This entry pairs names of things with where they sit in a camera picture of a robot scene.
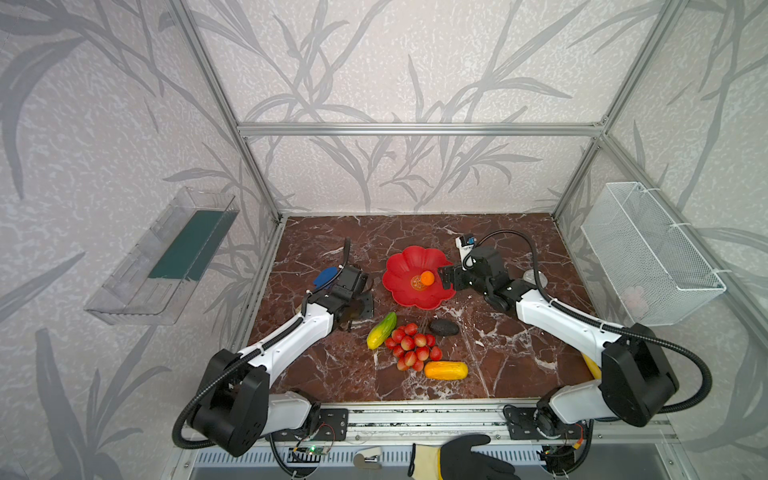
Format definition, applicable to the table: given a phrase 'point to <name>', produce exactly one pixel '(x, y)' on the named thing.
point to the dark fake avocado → (444, 327)
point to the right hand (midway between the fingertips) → (452, 256)
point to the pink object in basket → (635, 302)
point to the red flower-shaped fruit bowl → (411, 261)
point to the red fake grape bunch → (411, 350)
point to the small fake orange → (427, 278)
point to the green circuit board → (313, 449)
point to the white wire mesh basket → (657, 273)
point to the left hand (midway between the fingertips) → (372, 296)
